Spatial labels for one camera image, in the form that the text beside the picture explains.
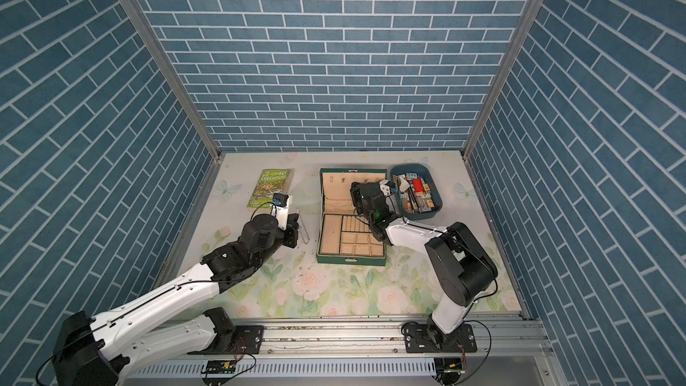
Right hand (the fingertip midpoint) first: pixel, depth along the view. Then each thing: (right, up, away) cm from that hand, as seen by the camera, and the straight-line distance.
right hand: (350, 183), depth 89 cm
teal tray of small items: (+27, -6, +15) cm, 31 cm away
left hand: (-13, -10, -12) cm, 20 cm away
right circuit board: (+27, -48, -19) cm, 58 cm away
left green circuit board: (-35, -50, -17) cm, 63 cm away
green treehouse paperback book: (-32, 0, +19) cm, 37 cm away
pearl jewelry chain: (-13, -12, -20) cm, 27 cm away
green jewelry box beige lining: (-2, -18, +2) cm, 18 cm away
